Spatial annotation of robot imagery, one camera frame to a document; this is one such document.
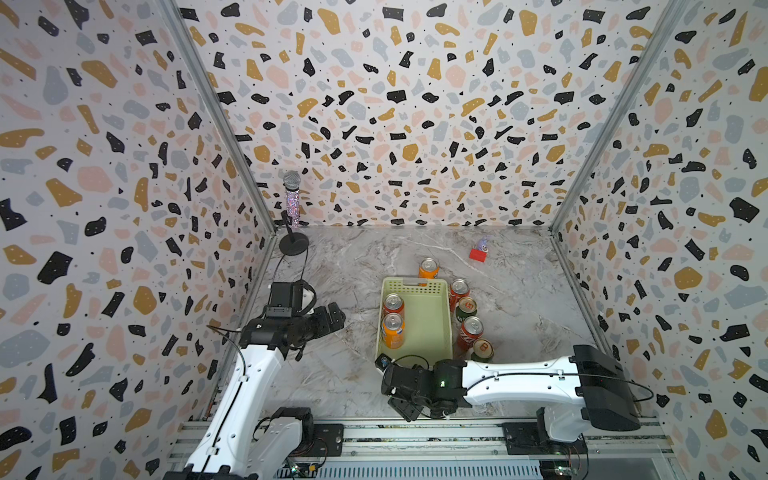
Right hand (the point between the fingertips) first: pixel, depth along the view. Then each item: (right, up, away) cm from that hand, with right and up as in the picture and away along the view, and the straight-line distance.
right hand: (399, 397), depth 74 cm
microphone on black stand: (-41, +40, +43) cm, 72 cm away
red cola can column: (-2, +21, +14) cm, 25 cm away
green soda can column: (+20, +20, +14) cm, 31 cm away
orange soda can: (+9, +31, +23) cm, 39 cm away
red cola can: (+18, +25, +18) cm, 36 cm away
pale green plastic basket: (+9, +11, +19) cm, 23 cm away
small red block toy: (+29, +35, +38) cm, 60 cm away
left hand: (-17, +18, +4) cm, 26 cm away
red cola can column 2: (+20, +15, +8) cm, 26 cm away
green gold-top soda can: (+22, +10, +4) cm, 24 cm away
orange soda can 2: (-2, +14, +9) cm, 17 cm away
